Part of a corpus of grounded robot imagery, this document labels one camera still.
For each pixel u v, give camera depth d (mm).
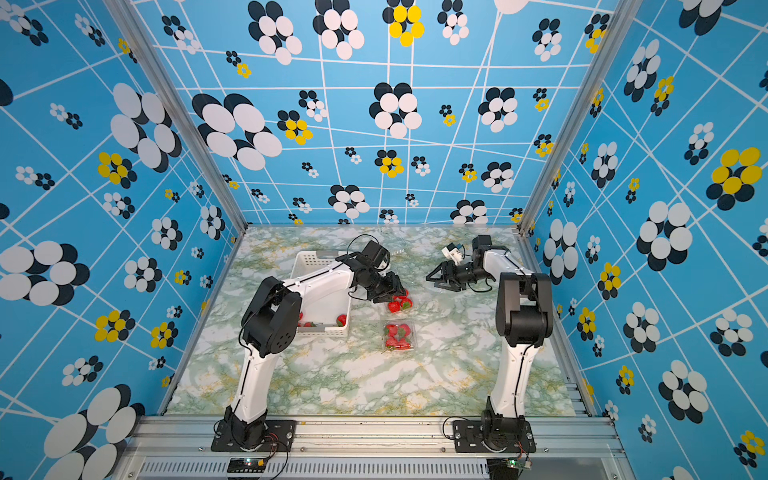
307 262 1050
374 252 800
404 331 889
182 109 864
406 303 941
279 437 731
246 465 722
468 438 727
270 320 550
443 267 883
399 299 964
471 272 844
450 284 883
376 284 831
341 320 902
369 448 723
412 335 886
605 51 738
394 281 866
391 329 889
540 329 542
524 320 550
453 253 930
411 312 963
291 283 587
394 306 953
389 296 864
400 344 848
